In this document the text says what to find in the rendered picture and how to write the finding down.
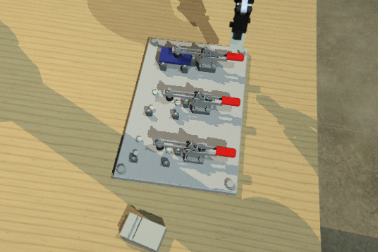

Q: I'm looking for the dark blue rectangular plate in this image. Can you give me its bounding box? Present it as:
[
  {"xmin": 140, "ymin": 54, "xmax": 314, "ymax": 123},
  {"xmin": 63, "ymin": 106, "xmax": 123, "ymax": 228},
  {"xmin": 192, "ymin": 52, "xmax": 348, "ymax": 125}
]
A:
[{"xmin": 159, "ymin": 47, "xmax": 192, "ymax": 69}]

